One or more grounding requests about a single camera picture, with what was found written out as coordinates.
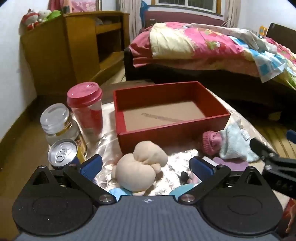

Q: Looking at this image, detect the pink knit sock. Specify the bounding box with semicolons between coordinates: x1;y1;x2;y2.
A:
202;130;223;156

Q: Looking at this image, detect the red cardboard box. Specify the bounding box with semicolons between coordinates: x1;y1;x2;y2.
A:
112;81;232;154

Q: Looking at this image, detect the beige curtain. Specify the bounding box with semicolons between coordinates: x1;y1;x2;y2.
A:
222;0;241;28

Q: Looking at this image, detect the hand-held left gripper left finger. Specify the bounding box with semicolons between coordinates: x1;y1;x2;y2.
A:
31;154;116;205

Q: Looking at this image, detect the dark wooden headboard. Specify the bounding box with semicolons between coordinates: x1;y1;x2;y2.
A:
266;22;296;47

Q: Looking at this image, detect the glass jar with clear lid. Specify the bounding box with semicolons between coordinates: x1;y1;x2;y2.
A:
40;103;88;160

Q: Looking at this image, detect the light blue fuzzy sock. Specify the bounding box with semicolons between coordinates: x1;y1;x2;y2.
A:
218;122;260;163

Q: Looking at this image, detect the clear tumbler with red lid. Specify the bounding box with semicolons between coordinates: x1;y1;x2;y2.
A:
67;82;104;144

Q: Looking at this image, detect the cream plush bear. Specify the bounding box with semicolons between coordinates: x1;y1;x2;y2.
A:
112;141;168;193

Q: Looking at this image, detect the window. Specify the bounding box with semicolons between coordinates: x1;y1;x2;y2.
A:
154;0;223;15

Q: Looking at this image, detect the pink patchwork blanket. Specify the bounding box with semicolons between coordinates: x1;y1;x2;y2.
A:
128;22;296;91

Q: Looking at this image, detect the red and white plush toy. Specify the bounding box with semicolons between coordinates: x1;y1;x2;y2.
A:
21;9;39;31

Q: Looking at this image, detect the purple cloth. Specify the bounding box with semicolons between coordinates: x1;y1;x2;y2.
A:
212;156;249;172

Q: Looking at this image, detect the wooden cabinet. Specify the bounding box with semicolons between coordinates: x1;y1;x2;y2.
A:
20;10;131;93

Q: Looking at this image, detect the green plush toy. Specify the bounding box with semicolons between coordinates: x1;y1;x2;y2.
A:
46;10;63;22

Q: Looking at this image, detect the blue and yellow drink can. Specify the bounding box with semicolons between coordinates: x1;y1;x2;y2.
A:
47;138;80;171

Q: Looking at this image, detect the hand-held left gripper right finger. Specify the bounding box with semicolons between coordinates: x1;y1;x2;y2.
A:
178;156;264;205

